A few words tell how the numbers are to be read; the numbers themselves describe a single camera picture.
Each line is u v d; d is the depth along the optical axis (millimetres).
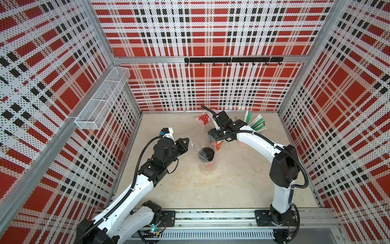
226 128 653
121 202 437
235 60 891
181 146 651
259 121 909
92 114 884
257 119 914
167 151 557
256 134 566
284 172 491
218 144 886
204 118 1108
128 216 553
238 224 736
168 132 674
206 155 723
